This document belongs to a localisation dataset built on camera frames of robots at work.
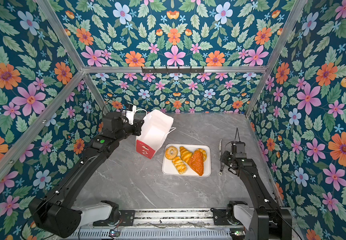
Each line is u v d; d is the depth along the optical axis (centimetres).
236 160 61
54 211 37
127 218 74
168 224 72
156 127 97
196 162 86
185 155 92
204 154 93
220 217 73
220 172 88
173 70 92
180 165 88
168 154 93
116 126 57
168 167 91
